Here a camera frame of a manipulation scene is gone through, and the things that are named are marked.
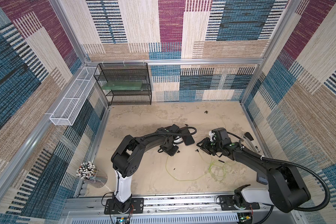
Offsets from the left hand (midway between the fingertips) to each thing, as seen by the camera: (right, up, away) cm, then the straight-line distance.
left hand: (172, 153), depth 92 cm
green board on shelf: (-34, +45, +3) cm, 56 cm away
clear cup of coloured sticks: (-40, -3, -25) cm, 47 cm away
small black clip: (+28, +28, +23) cm, 45 cm away
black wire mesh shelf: (-33, +56, +9) cm, 65 cm away
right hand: (+16, +5, -5) cm, 18 cm away
